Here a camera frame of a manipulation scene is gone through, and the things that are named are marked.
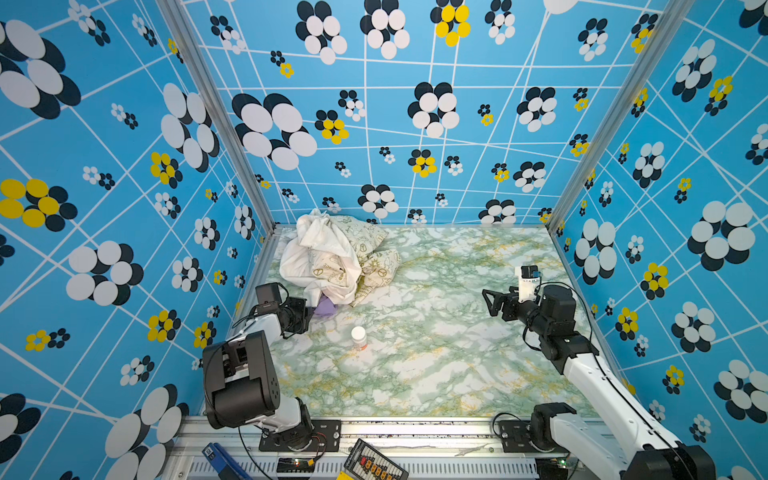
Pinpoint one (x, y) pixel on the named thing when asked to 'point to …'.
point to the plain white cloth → (317, 233)
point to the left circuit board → (295, 465)
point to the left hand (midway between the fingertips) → (316, 302)
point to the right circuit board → (552, 468)
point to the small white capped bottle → (359, 338)
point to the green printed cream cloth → (378, 265)
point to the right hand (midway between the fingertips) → (500, 290)
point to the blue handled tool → (226, 468)
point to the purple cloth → (326, 307)
